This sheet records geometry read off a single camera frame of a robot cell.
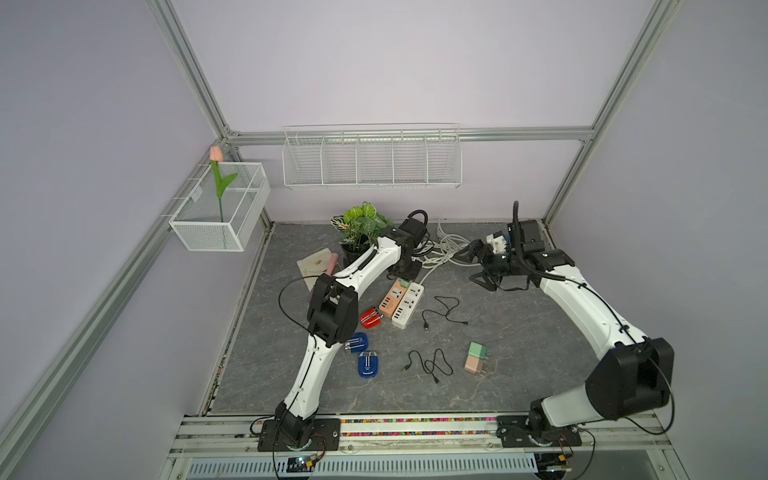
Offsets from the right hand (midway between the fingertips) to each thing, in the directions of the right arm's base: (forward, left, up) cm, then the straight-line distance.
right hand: (459, 264), depth 81 cm
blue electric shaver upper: (-15, +29, -19) cm, 38 cm away
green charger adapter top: (+6, +15, -18) cm, 24 cm away
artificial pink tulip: (+20, +67, +13) cm, 71 cm away
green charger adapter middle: (-17, -6, -19) cm, 26 cm away
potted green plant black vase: (+9, +28, +5) cm, 30 cm away
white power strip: (-2, +14, -18) cm, 23 cm away
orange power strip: (0, +19, -19) cm, 27 cm away
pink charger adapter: (-21, -4, -19) cm, 29 cm away
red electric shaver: (-7, +25, -19) cm, 32 cm away
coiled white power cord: (+20, +4, -21) cm, 29 cm away
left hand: (+5, +14, -13) cm, 19 cm away
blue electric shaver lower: (-21, +25, -19) cm, 38 cm away
